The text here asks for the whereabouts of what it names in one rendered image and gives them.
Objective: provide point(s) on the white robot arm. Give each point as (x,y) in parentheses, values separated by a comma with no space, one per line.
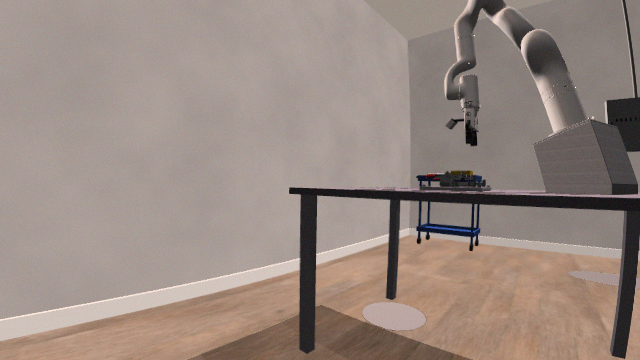
(540,52)

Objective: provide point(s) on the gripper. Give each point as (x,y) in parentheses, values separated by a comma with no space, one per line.
(473,118)

